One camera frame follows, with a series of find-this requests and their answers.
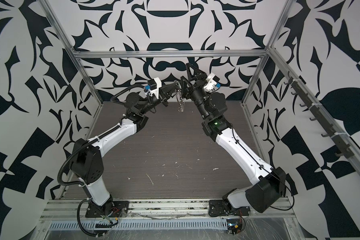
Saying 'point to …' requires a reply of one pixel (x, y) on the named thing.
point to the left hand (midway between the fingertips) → (177, 78)
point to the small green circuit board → (234, 226)
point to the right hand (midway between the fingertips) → (182, 69)
